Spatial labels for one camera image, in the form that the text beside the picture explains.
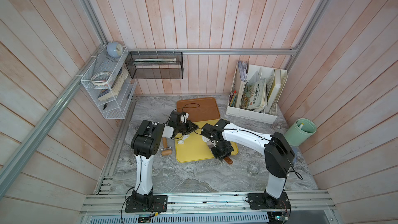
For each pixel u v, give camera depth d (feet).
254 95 3.20
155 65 3.47
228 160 2.30
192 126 3.10
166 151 2.95
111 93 2.43
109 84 2.33
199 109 3.71
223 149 2.30
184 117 2.90
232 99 3.22
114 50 2.67
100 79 2.45
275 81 3.01
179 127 2.94
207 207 2.40
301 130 2.75
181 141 3.04
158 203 2.40
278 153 1.56
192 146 3.04
